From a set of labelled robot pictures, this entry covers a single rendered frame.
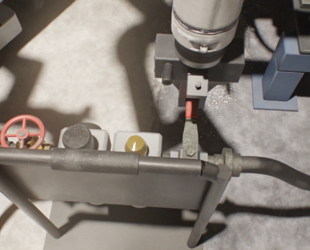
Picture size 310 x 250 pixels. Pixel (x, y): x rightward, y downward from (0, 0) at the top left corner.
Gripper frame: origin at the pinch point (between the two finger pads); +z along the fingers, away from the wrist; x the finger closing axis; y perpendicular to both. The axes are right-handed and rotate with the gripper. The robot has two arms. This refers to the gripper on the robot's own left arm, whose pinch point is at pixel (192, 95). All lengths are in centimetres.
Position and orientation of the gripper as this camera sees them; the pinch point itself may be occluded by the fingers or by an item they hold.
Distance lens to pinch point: 68.3
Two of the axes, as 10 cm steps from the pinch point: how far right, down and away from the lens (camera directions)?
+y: -0.7, 8.8, -4.6
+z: 0.0, 4.6, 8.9
